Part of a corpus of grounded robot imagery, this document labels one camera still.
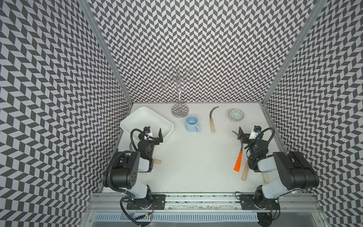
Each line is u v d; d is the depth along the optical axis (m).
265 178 0.80
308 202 0.76
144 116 1.10
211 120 1.06
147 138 0.76
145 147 0.67
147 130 0.76
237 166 0.85
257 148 0.74
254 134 0.76
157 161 0.85
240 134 0.81
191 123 0.99
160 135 0.86
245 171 0.84
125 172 0.45
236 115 1.08
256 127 0.74
